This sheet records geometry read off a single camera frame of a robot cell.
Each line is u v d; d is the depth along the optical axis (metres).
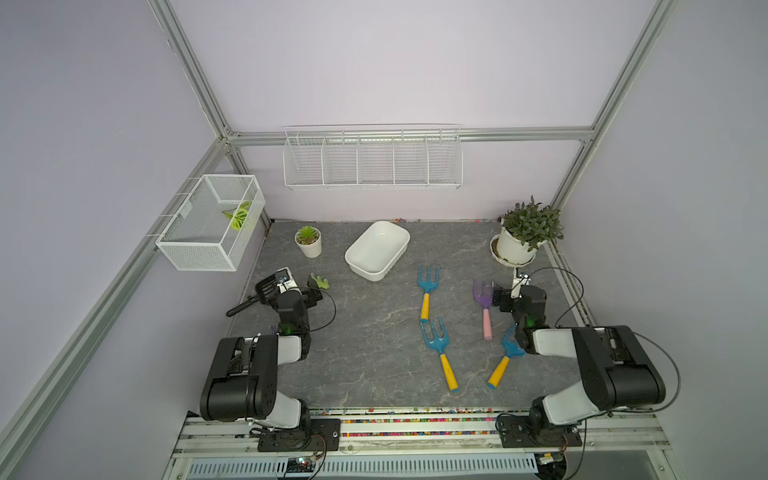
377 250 1.08
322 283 1.02
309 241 1.05
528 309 0.73
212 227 0.81
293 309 0.68
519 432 0.74
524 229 0.94
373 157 1.00
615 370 0.45
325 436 0.75
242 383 0.45
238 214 0.81
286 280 0.78
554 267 1.09
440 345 0.89
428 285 1.02
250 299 0.97
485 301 0.98
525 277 0.80
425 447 0.73
